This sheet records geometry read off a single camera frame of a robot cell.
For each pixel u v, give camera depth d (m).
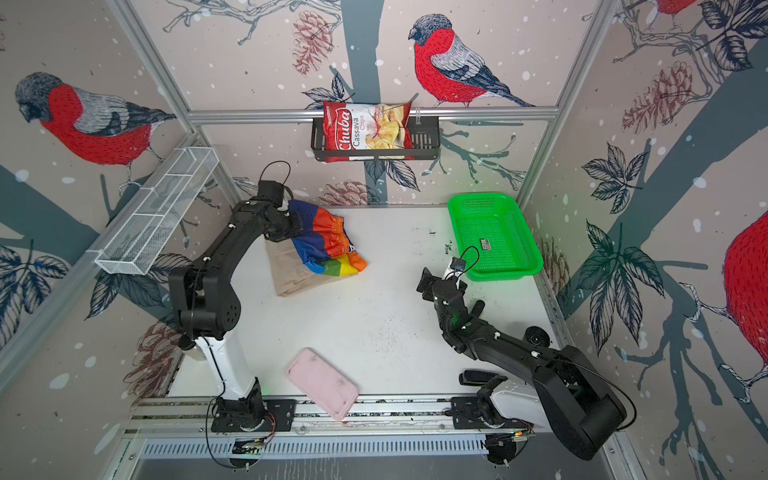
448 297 0.64
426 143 0.95
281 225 0.80
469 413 0.73
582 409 0.41
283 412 0.73
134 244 0.71
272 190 0.74
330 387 0.76
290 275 0.98
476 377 0.78
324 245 0.92
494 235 1.11
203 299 0.51
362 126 0.88
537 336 0.76
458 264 0.73
